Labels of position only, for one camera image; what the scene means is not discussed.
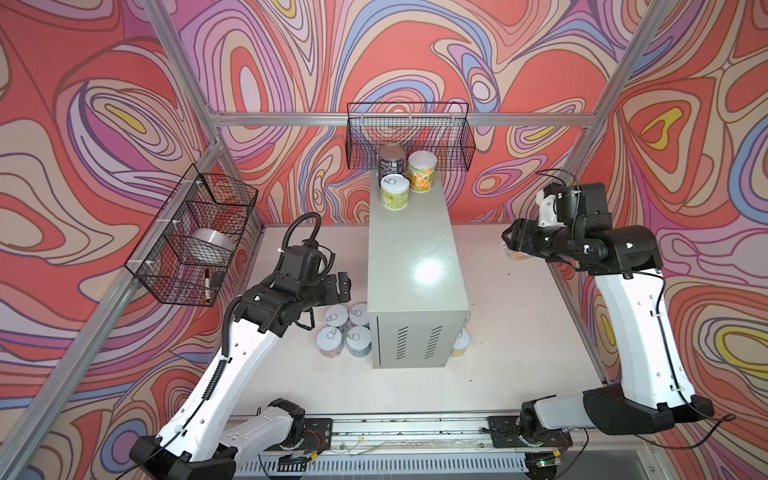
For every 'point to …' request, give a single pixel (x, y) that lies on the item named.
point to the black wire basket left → (190, 247)
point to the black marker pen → (207, 286)
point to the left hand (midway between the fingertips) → (338, 282)
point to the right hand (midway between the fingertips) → (519, 243)
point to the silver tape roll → (211, 241)
